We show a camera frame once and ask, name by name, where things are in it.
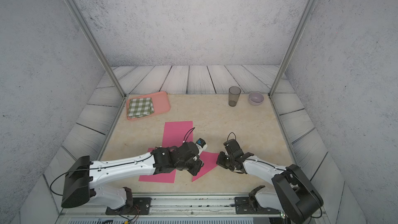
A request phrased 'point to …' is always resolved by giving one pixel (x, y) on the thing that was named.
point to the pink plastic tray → (136, 118)
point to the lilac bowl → (255, 98)
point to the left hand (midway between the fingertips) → (206, 168)
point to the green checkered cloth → (139, 107)
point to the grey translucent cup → (234, 92)
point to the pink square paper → (210, 160)
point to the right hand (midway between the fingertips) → (218, 162)
